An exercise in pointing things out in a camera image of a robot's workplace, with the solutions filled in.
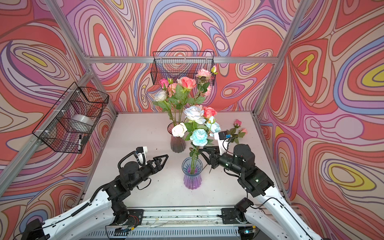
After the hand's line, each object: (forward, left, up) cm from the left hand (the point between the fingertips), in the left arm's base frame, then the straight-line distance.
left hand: (167, 158), depth 74 cm
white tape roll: (+15, +42, +13) cm, 47 cm away
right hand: (-3, -17, +9) cm, 20 cm away
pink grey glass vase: (+16, -3, -12) cm, 21 cm away
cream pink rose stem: (-3, -14, +8) cm, 16 cm away
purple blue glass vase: (-5, -13, -19) cm, 23 cm away
